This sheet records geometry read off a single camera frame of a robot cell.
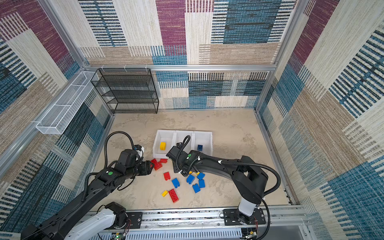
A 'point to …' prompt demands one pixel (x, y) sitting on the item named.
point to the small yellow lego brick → (164, 193)
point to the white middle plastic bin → (180, 136)
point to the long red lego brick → (173, 196)
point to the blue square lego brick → (199, 147)
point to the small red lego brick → (163, 160)
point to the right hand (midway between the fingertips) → (182, 166)
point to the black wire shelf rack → (127, 90)
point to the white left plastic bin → (164, 141)
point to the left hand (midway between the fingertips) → (150, 164)
